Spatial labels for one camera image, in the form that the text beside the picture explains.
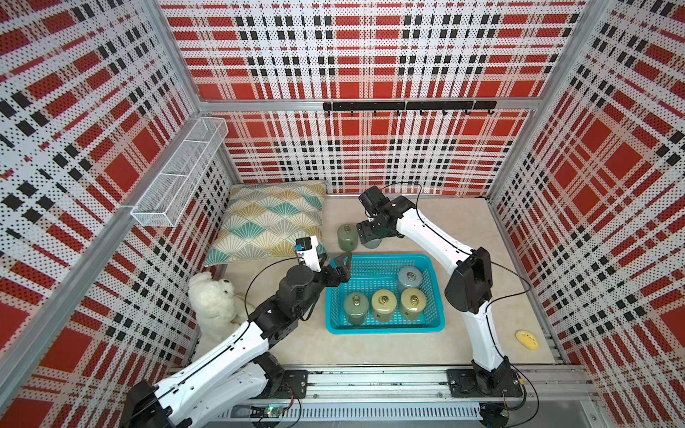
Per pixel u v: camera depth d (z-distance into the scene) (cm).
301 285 53
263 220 93
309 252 63
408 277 86
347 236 98
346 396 72
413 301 80
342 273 65
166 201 70
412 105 89
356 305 80
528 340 80
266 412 69
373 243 87
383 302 80
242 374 59
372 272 86
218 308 69
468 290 53
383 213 66
